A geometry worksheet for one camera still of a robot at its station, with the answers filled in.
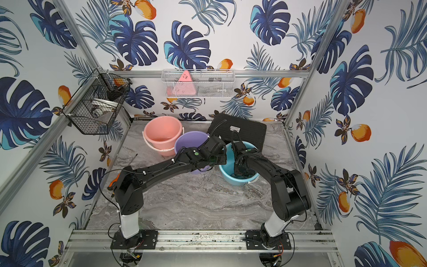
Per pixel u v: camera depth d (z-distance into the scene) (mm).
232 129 1069
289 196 458
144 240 742
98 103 783
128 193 469
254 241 728
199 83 941
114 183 900
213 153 635
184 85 913
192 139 945
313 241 759
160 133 1035
